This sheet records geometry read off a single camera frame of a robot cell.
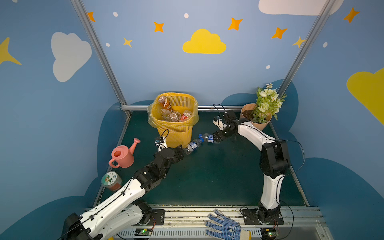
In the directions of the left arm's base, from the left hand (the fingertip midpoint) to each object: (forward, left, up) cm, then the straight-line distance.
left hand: (177, 148), depth 77 cm
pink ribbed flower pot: (+36, -47, -9) cm, 60 cm away
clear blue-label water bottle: (+20, -18, -18) cm, 32 cm away
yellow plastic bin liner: (+32, +5, -2) cm, 33 cm away
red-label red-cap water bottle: (+19, -4, +7) cm, 21 cm away
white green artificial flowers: (+29, -54, +7) cm, 62 cm away
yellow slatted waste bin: (+13, +2, -6) cm, 14 cm away
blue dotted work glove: (-33, -27, -19) cm, 47 cm away
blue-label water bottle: (+11, -8, -15) cm, 21 cm away
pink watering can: (0, +31, -9) cm, 33 cm away
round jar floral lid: (-13, +35, -13) cm, 39 cm away
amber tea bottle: (+27, +10, +8) cm, 30 cm away
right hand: (+19, -27, -11) cm, 34 cm away
